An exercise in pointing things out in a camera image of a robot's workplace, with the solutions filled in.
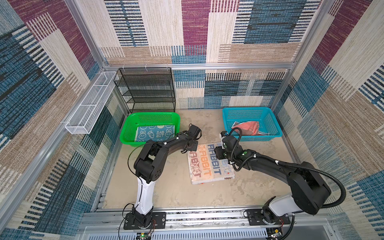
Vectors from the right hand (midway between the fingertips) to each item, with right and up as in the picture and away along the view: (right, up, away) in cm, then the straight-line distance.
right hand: (219, 151), depth 89 cm
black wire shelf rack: (-48, +40, +20) cm, 66 cm away
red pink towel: (+23, +13, +14) cm, 30 cm away
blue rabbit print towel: (-39, +10, +13) cm, 43 cm away
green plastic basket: (-59, +18, +19) cm, 65 cm away
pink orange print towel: (-8, -10, +1) cm, 13 cm away
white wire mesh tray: (-66, +18, -18) cm, 71 cm away
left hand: (-16, +2, +10) cm, 19 cm away
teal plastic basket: (+37, +17, +16) cm, 44 cm away
